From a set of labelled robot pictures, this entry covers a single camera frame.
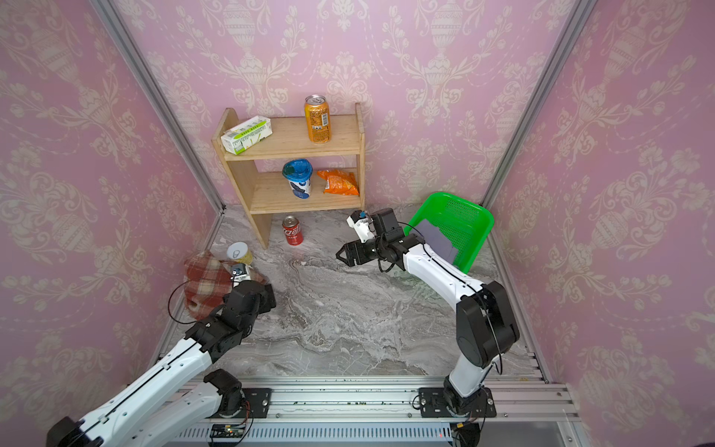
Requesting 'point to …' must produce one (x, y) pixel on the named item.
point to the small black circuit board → (227, 431)
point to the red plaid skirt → (208, 280)
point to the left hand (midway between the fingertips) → (261, 290)
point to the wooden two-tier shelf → (257, 169)
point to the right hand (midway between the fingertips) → (348, 251)
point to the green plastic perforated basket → (468, 226)
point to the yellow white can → (239, 251)
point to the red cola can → (292, 230)
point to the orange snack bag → (339, 182)
